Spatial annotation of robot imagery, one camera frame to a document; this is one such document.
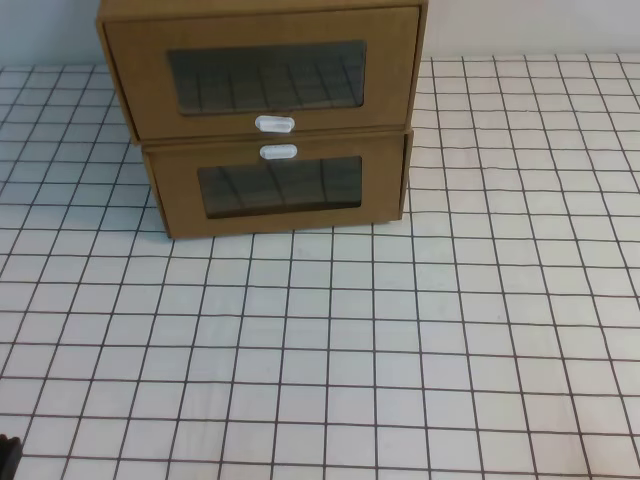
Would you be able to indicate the white drawer handle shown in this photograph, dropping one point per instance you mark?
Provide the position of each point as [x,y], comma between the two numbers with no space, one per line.
[278,152]
[275,124]

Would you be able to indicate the brown windowed drawer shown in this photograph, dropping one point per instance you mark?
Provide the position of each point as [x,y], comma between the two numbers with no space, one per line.
[203,69]

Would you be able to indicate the lower brown windowed shoebox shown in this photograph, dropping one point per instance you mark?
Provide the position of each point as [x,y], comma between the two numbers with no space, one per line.
[206,189]

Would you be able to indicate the white grid-pattern tablecloth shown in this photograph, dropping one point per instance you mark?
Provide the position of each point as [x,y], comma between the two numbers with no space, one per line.
[491,333]

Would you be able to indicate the black object at left edge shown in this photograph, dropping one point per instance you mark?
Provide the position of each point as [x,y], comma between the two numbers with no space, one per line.
[10,456]

